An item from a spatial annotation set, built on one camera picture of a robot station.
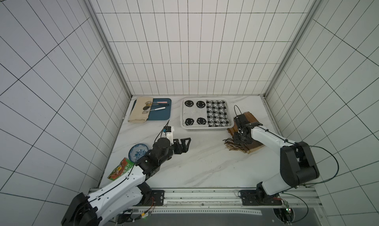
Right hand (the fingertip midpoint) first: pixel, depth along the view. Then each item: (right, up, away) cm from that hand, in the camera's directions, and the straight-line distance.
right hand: (235, 138), depth 92 cm
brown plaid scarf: (-2, -3, -1) cm, 4 cm away
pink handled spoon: (-60, +24, +22) cm, 69 cm away
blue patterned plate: (-61, -6, -4) cm, 62 cm away
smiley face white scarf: (-25, +16, +4) cm, 30 cm away
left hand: (-33, +1, -12) cm, 35 cm away
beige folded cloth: (-69, +14, +16) cm, 72 cm away
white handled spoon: (-61, +17, +18) cm, 66 cm away
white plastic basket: (-1, +16, +6) cm, 17 cm away
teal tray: (-51, +15, +16) cm, 55 cm away
